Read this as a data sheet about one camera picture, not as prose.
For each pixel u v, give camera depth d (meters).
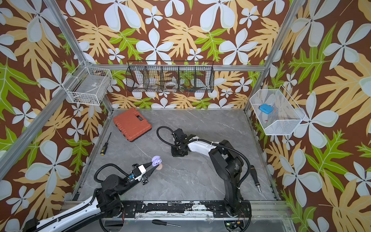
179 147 0.69
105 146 0.96
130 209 0.75
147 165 0.65
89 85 0.86
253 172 0.84
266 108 0.85
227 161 0.51
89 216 0.56
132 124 1.06
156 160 0.65
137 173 0.54
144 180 0.61
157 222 0.70
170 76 0.97
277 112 0.82
